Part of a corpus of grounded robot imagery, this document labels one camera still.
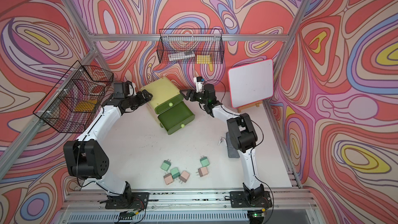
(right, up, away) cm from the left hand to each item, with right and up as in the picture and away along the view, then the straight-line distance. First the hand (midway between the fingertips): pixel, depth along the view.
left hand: (148, 97), depth 87 cm
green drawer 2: (+15, -12, +7) cm, 21 cm away
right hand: (+20, +2, +6) cm, 21 cm away
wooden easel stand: (+70, -3, +20) cm, 73 cm away
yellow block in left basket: (-23, -5, -16) cm, 29 cm away
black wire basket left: (-33, -5, -14) cm, 36 cm away
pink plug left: (+13, -42, -9) cm, 45 cm away
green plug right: (+32, -36, -3) cm, 48 cm away
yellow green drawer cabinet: (+6, +5, +8) cm, 11 cm away
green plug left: (+11, -37, -4) cm, 39 cm away
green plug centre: (+16, -40, -7) cm, 44 cm away
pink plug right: (+31, -40, -7) cm, 51 cm away
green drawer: (+12, -4, +1) cm, 12 cm away
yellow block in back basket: (+32, +23, +4) cm, 40 cm away
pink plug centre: (+21, -42, -9) cm, 48 cm away
